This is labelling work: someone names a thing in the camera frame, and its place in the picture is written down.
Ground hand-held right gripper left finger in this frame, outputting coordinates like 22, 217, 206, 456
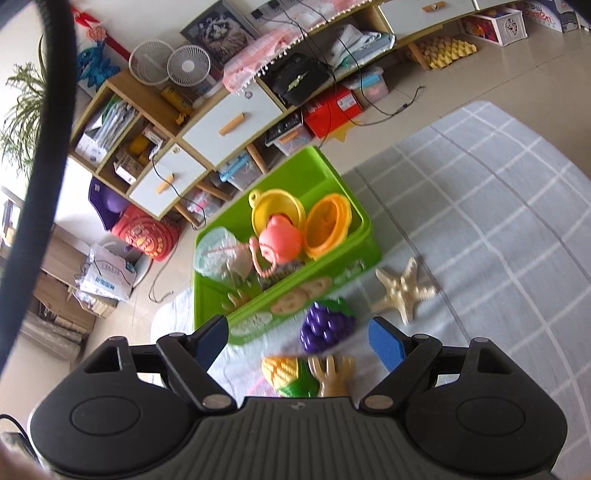
79, 315, 237, 413

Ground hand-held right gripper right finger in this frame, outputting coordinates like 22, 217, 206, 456
359, 316, 513, 414

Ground pale starfish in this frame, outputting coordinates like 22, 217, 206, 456
369, 256, 439, 326

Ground brown toy hand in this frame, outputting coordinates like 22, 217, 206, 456
307, 354, 356, 398

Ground purple toy grapes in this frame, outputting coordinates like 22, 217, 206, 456
300, 298, 356, 355

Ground yellow toy corn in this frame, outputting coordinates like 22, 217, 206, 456
261, 355, 319, 398

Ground clear cotton swab container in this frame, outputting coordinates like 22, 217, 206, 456
193, 227, 252, 282

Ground green plastic box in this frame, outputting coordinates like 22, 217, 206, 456
191, 145, 384, 347

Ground pink toy teapot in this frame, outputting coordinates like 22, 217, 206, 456
249, 215, 305, 289

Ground orange toy bowl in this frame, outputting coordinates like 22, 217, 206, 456
302, 194, 354, 259

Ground yellow toy bowl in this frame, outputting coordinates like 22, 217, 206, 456
249, 187, 307, 236

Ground white shopping bag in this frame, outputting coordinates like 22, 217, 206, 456
78, 243, 138, 303

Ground red printed bucket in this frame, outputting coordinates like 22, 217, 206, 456
111, 205, 181, 262

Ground clear storage box pink contents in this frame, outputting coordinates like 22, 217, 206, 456
187, 189, 222, 222

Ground grey checked tablecloth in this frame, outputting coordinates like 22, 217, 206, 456
150, 100, 591, 480

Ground cardboard boxes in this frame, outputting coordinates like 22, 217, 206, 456
28, 226, 116, 361

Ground clear storage box blue lid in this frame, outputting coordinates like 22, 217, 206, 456
217, 152, 259, 190

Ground purple cloth bag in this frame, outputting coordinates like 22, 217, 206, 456
88, 178, 130, 232

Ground red flat box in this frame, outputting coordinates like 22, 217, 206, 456
302, 88, 365, 139

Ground wooden cabinet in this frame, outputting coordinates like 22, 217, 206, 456
69, 0, 522, 222

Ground white desk fan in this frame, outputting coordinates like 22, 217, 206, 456
167, 45, 213, 88

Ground black case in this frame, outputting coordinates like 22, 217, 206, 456
268, 52, 335, 107

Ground white fan guard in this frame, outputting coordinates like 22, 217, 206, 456
129, 40, 174, 86

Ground pink lace cloth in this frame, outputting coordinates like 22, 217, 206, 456
222, 32, 315, 95

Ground yellow egg-crate mat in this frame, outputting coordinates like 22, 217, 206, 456
409, 37, 478, 71

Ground green potted plant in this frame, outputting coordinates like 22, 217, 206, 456
0, 39, 51, 176

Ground blue fish ornament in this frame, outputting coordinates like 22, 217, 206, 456
76, 9, 123, 97

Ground folded clothes pile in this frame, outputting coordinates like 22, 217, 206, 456
323, 23, 398, 70

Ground framed raccoon picture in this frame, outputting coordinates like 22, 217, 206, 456
180, 0, 262, 61

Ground white toy box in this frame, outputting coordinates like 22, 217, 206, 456
459, 10, 527, 47

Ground white power strip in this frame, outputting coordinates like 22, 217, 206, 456
252, 0, 296, 21

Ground white blue carton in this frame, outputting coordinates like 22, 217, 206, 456
522, 0, 578, 33

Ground thin cable on floor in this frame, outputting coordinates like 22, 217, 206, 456
148, 261, 181, 303

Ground thick black cable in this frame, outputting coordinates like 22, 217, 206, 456
0, 0, 77, 370

